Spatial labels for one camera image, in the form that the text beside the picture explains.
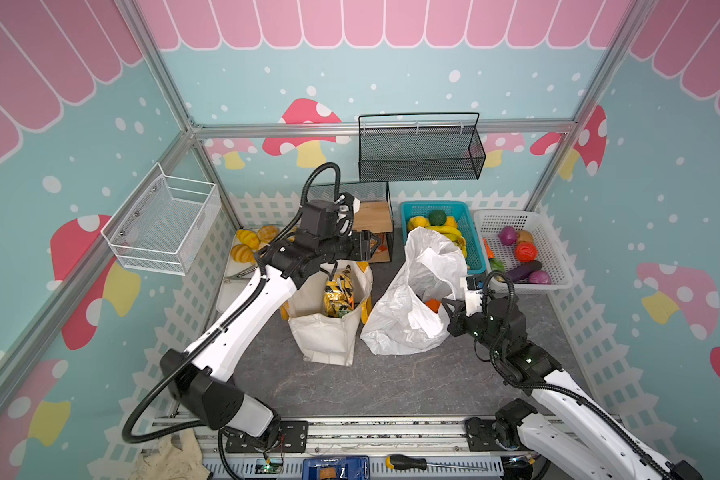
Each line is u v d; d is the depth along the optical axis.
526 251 1.06
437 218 1.11
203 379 0.39
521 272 1.05
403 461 0.70
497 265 1.06
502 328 0.54
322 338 0.78
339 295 0.84
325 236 0.55
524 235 1.13
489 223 1.25
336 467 0.66
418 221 1.13
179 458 0.72
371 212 1.04
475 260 0.99
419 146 0.94
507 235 1.12
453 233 1.11
